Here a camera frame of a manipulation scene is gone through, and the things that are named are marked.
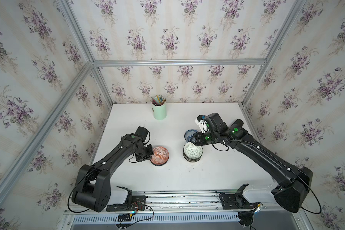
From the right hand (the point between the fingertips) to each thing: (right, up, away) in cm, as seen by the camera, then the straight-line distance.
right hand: (195, 139), depth 75 cm
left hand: (-23, -12, +8) cm, 28 cm away
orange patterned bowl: (-20, -12, +14) cm, 27 cm away
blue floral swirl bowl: (-20, -16, +7) cm, 26 cm away
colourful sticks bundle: (-23, +24, +30) cm, 45 cm away
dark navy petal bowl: (-1, -14, +7) cm, 15 cm away
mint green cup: (-22, +15, +31) cm, 41 cm away
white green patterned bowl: (0, -10, +12) cm, 15 cm away
